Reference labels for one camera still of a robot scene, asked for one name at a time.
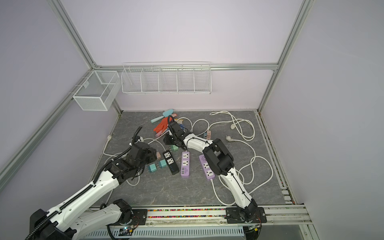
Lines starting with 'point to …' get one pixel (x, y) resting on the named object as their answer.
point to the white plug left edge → (109, 137)
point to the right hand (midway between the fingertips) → (164, 140)
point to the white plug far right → (232, 126)
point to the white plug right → (229, 138)
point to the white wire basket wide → (167, 77)
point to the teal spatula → (166, 114)
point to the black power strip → (171, 162)
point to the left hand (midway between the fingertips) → (153, 153)
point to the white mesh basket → (98, 91)
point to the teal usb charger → (152, 167)
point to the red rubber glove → (163, 125)
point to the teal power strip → (205, 135)
